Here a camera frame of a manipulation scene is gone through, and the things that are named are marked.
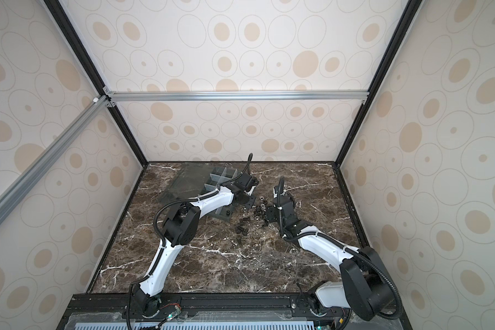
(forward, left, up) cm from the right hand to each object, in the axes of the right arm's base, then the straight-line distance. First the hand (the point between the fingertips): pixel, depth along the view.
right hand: (283, 203), depth 89 cm
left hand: (+8, +12, -9) cm, 17 cm away
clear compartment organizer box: (+21, +47, -11) cm, 53 cm away
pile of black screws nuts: (-1, +13, -11) cm, 17 cm away
